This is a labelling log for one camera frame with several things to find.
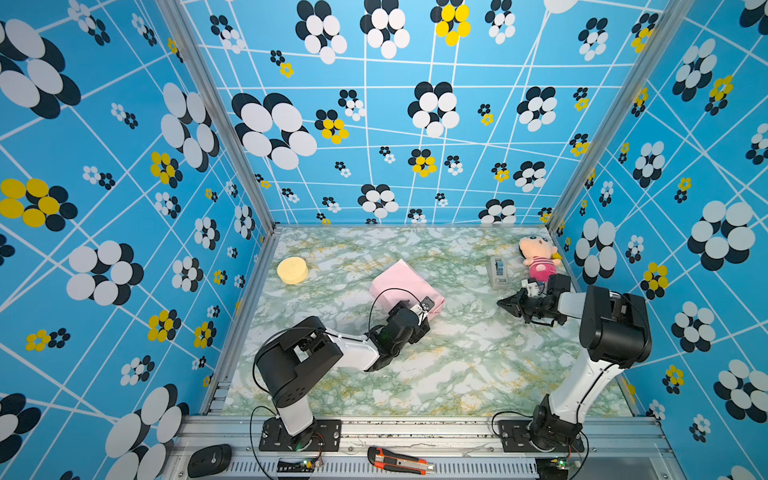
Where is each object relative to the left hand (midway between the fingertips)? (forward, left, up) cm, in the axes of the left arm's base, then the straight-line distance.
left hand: (418, 310), depth 90 cm
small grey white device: (+17, -29, -1) cm, 34 cm away
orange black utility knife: (-37, +9, -4) cm, 39 cm away
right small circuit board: (-39, -31, -7) cm, 50 cm away
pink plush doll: (+20, -43, +2) cm, 48 cm away
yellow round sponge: (+17, +43, -3) cm, 47 cm away
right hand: (+6, -29, -6) cm, 30 cm away
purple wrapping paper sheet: (+9, +6, +1) cm, 11 cm away
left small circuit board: (-38, +32, -8) cm, 51 cm away
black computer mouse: (-38, +50, -3) cm, 63 cm away
